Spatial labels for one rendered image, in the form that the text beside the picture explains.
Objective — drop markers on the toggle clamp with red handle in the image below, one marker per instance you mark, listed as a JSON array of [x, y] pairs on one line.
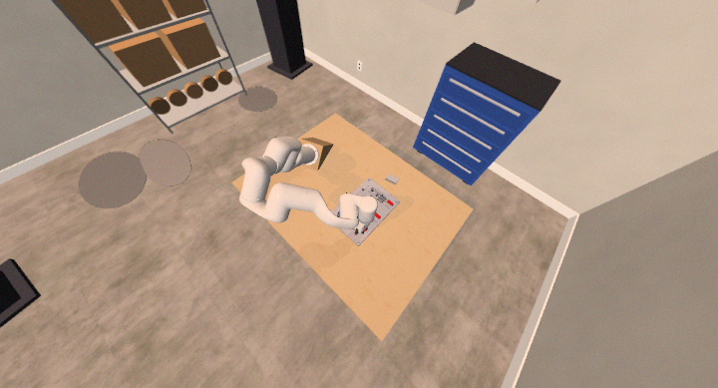
[[379, 198]]

